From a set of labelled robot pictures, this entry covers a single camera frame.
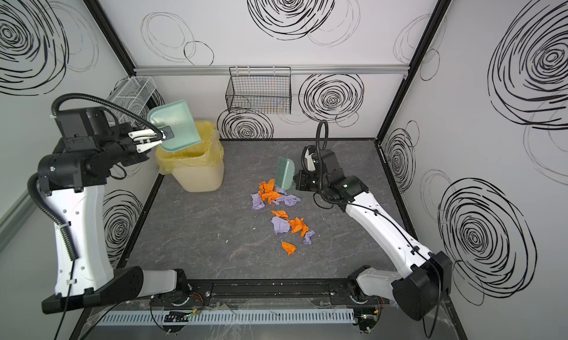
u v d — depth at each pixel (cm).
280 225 88
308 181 66
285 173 81
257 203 93
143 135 51
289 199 96
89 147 40
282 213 91
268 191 99
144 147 53
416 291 43
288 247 83
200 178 94
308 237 85
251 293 75
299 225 87
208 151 83
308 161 67
